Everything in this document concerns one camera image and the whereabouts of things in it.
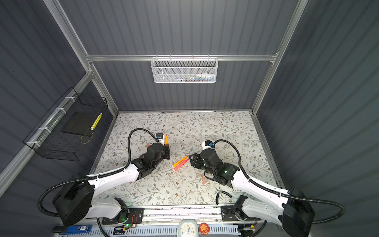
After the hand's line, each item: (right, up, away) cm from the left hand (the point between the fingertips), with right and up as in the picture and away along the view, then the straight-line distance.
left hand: (168, 145), depth 86 cm
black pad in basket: (-44, +13, -10) cm, 47 cm away
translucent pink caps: (+21, -20, -1) cm, 29 cm away
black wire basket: (-50, +5, -21) cm, 54 cm away
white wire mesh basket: (+8, +54, +26) cm, 61 cm away
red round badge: (+20, -38, -16) cm, 45 cm away
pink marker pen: (+7, -13, +6) cm, 16 cm away
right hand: (+14, -6, -8) cm, 17 cm away
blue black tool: (-49, -39, -15) cm, 64 cm away
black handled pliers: (+30, -25, -5) cm, 39 cm away
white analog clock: (+12, -36, -17) cm, 42 cm away
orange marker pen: (-17, -2, +16) cm, 23 cm away
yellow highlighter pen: (-37, +14, -8) cm, 40 cm away
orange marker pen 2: (+6, -11, +7) cm, 15 cm away
